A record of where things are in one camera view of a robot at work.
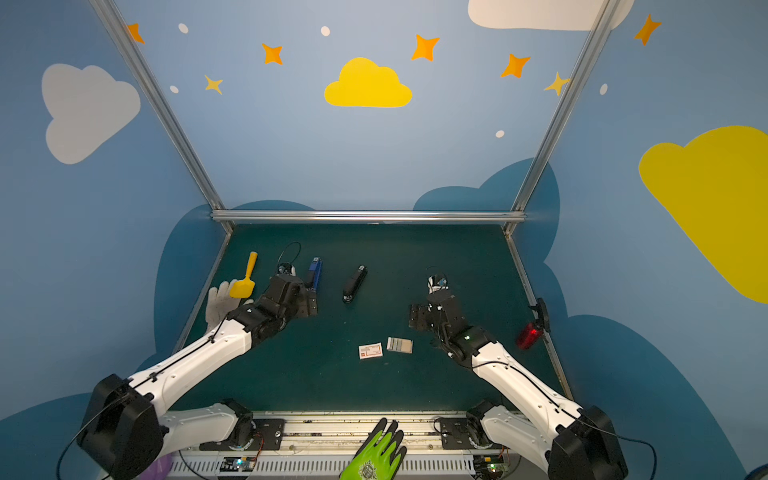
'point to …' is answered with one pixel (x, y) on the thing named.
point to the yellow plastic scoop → (245, 288)
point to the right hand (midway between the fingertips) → (426, 302)
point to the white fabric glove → (220, 304)
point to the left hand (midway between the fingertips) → (305, 297)
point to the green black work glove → (380, 457)
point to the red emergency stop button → (528, 335)
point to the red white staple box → (370, 351)
